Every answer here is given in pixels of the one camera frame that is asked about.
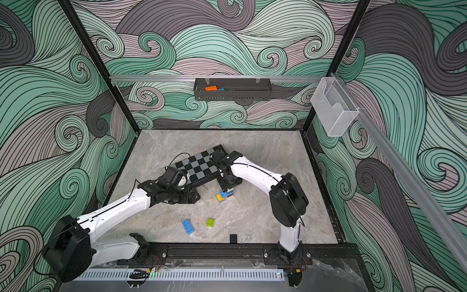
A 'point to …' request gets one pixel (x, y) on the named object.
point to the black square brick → (233, 238)
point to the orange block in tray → (211, 88)
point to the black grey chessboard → (199, 166)
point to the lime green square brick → (210, 222)
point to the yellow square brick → (219, 198)
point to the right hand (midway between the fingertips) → (231, 185)
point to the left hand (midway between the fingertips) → (193, 196)
